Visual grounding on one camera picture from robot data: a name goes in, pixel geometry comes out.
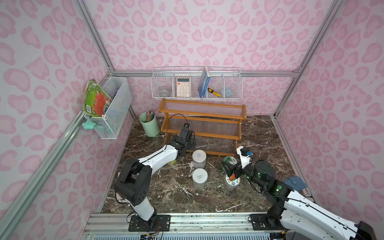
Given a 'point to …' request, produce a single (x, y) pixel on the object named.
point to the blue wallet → (295, 182)
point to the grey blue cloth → (228, 92)
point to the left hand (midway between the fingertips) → (184, 137)
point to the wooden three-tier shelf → (215, 128)
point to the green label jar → (199, 177)
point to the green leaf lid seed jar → (230, 160)
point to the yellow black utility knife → (211, 90)
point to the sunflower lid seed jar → (172, 163)
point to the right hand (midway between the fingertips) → (228, 157)
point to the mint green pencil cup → (151, 128)
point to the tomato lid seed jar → (231, 183)
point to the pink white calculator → (183, 87)
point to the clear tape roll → (165, 93)
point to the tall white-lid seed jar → (199, 159)
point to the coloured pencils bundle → (150, 115)
